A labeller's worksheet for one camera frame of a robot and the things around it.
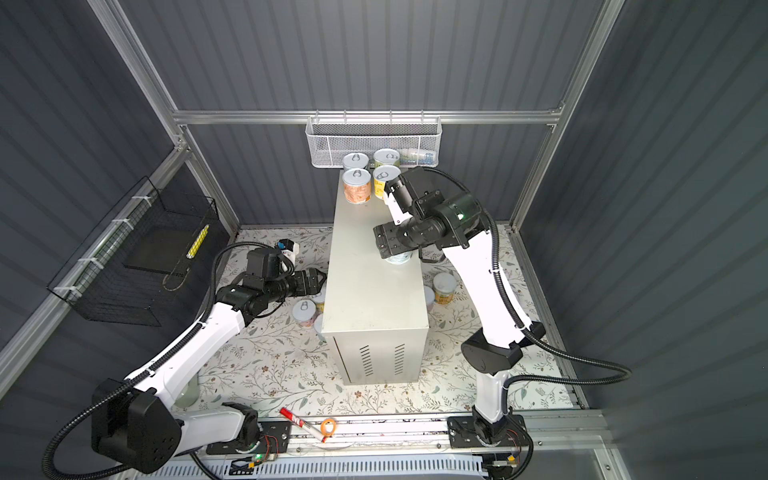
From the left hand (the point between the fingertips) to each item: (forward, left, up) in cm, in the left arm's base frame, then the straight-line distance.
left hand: (312, 276), depth 82 cm
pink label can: (-3, +5, -14) cm, 16 cm away
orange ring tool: (-34, -3, -19) cm, 39 cm away
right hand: (-5, -22, +18) cm, 29 cm away
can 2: (-7, 0, -15) cm, 17 cm away
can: (+1, 0, -14) cm, 14 cm away
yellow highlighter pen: (+6, +29, +8) cm, 31 cm away
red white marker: (-31, +5, -18) cm, 37 cm away
